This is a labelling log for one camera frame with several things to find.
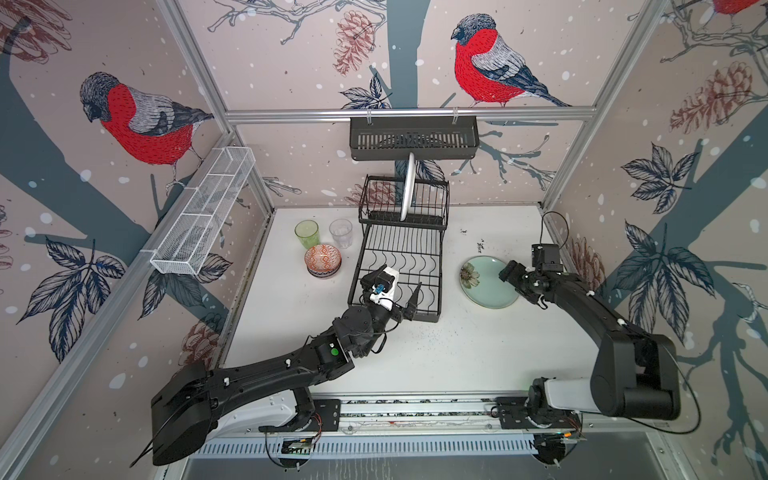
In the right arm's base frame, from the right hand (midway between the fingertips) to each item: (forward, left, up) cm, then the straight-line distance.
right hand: (509, 280), depth 90 cm
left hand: (-13, +32, +20) cm, 40 cm away
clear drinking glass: (+22, +57, -3) cm, 61 cm away
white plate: (+10, +31, +28) cm, 43 cm away
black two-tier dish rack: (+16, +30, -4) cm, 34 cm away
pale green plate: (+3, +7, -7) cm, 10 cm away
